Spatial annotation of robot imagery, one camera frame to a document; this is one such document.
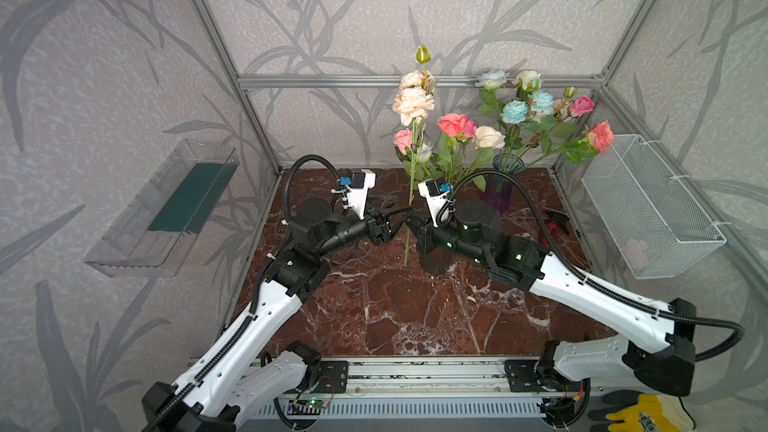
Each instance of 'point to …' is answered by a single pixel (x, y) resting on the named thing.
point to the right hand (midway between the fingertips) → (404, 207)
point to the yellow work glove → (655, 413)
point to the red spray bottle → (556, 222)
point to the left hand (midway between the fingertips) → (406, 199)
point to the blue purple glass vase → (499, 188)
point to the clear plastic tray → (156, 235)
